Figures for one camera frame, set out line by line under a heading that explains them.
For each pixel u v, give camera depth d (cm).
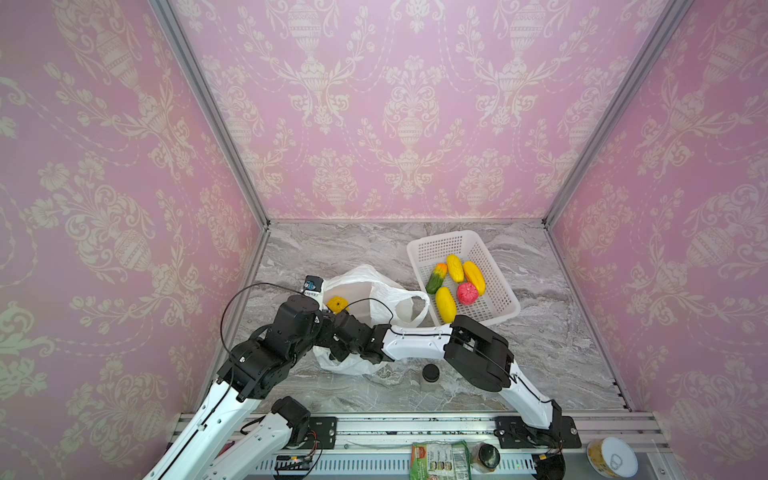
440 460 69
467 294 93
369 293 81
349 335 70
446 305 92
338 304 91
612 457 66
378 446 73
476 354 56
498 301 93
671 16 69
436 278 99
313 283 60
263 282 103
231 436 40
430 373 74
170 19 70
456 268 100
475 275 99
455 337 56
